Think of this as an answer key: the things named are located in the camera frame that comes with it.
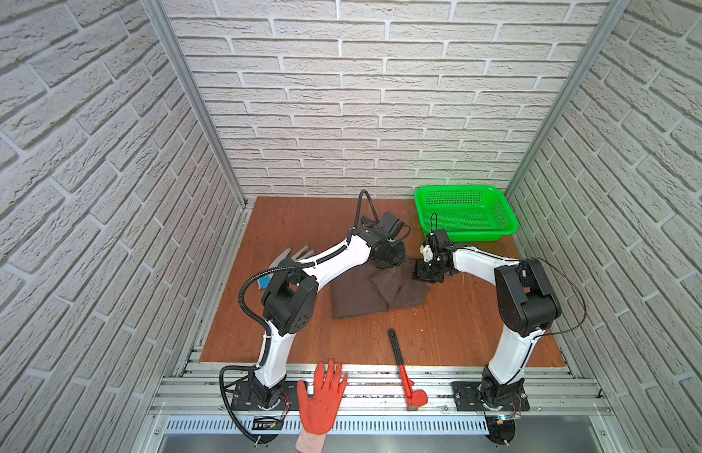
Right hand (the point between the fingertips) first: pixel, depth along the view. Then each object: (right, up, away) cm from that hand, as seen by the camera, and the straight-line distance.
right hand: (419, 276), depth 97 cm
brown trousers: (-18, -2, -12) cm, 22 cm away
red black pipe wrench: (-6, -28, -25) cm, 38 cm away
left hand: (-4, +8, -10) cm, 13 cm away
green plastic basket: (+27, +24, +20) cm, 41 cm away
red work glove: (-31, -30, -28) cm, 51 cm away
